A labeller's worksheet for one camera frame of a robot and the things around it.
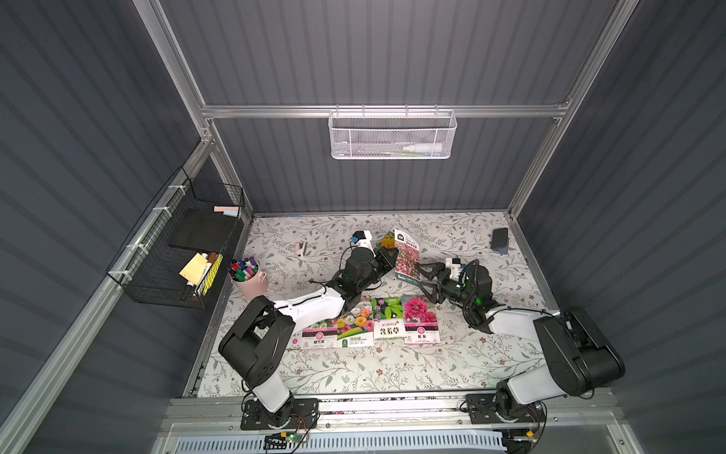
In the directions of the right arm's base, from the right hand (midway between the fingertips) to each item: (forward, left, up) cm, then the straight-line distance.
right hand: (416, 278), depth 84 cm
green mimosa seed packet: (-6, +8, -14) cm, 18 cm away
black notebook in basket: (+7, +61, +14) cm, 63 cm away
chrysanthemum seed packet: (-12, +29, -14) cm, 34 cm away
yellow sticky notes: (-7, +57, +15) cm, 59 cm away
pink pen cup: (+2, +53, -8) cm, 53 cm away
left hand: (+4, +4, +7) cm, 9 cm away
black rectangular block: (+24, -36, -12) cm, 45 cm away
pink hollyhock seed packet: (-7, -3, -15) cm, 17 cm away
